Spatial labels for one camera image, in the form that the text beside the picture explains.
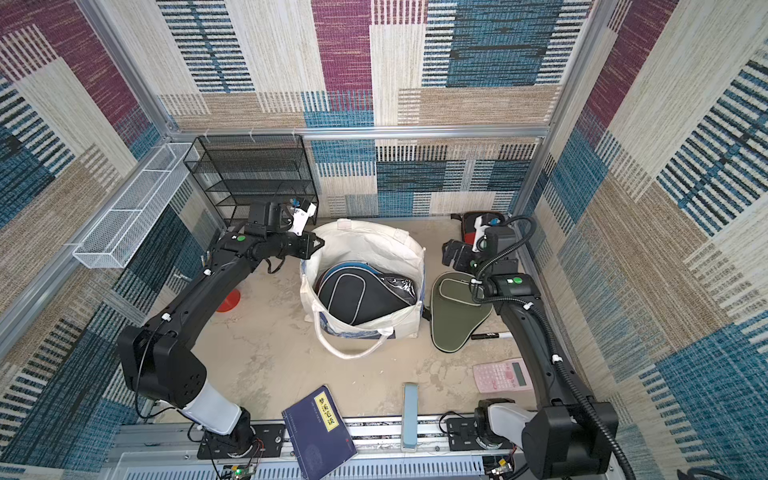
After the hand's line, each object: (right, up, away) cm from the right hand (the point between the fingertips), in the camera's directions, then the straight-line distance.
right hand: (459, 254), depth 80 cm
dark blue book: (-36, -45, -5) cm, 58 cm away
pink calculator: (+12, -33, +1) cm, 35 cm away
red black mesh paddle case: (+12, +13, +37) cm, 41 cm away
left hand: (-37, +4, +2) cm, 37 cm away
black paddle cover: (-27, -11, +5) cm, 30 cm away
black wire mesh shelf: (-71, +29, +26) cm, 81 cm away
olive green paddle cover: (+2, -19, +13) cm, 23 cm away
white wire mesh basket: (-82, +4, -9) cm, 83 cm away
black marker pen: (+10, -24, +9) cm, 28 cm away
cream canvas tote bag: (-18, +1, +4) cm, 18 cm away
